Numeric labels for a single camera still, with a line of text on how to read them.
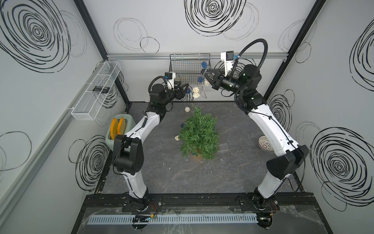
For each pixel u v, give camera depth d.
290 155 0.44
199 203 0.75
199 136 0.67
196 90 0.69
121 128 0.76
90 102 0.74
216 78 0.57
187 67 0.97
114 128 0.78
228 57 0.53
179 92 0.73
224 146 0.94
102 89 0.74
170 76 0.69
